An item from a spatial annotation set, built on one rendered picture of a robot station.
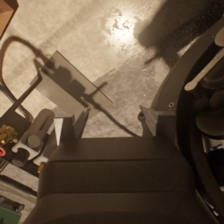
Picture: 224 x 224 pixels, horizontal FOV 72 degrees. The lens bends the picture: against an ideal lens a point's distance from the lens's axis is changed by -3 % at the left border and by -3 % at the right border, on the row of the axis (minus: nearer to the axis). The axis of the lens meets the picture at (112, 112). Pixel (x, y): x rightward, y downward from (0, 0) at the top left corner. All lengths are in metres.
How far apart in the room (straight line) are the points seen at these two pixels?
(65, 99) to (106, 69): 0.33
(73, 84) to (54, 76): 0.11
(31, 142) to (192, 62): 0.57
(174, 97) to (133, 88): 0.56
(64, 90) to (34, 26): 0.35
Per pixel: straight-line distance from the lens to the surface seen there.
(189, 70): 0.41
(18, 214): 3.28
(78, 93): 0.97
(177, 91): 0.37
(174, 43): 0.82
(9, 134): 0.67
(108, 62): 0.84
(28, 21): 0.92
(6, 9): 0.86
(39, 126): 0.72
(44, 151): 0.68
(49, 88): 1.02
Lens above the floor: 0.77
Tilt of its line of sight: 49 degrees down
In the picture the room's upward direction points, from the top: 170 degrees counter-clockwise
